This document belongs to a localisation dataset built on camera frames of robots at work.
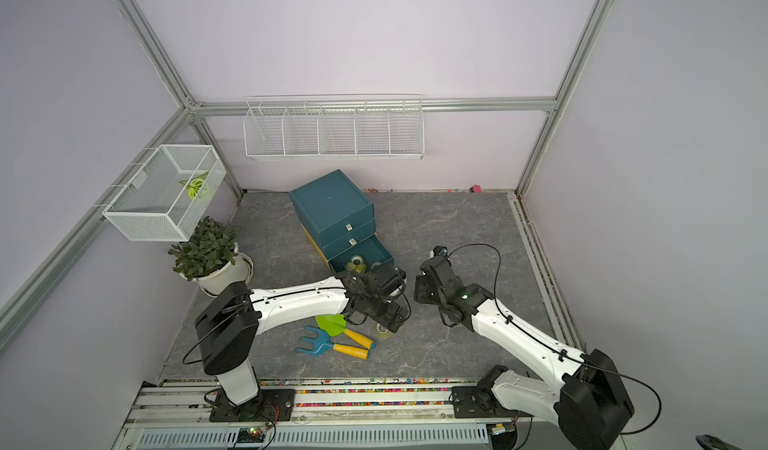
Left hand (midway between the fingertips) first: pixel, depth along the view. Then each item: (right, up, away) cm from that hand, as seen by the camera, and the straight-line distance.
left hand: (390, 315), depth 83 cm
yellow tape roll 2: (-10, +11, +11) cm, 19 cm away
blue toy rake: (-18, -8, -1) cm, 20 cm away
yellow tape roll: (-2, -5, +2) cm, 6 cm away
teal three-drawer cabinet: (-14, +27, 0) cm, 30 cm away
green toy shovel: (-16, -4, +3) cm, 17 cm away
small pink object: (+35, +40, +41) cm, 67 cm away
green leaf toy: (-54, +37, -2) cm, 65 cm away
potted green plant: (-49, +17, -3) cm, 52 cm away
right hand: (+9, +9, +1) cm, 13 cm away
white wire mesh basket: (-63, +33, -1) cm, 71 cm away
